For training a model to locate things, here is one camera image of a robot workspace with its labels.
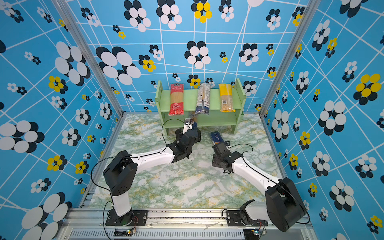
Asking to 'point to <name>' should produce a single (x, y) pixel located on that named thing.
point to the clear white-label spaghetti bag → (203, 99)
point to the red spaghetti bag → (176, 103)
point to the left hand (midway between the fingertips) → (192, 128)
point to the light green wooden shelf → (216, 119)
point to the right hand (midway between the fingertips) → (223, 161)
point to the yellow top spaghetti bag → (226, 98)
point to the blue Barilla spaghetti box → (216, 137)
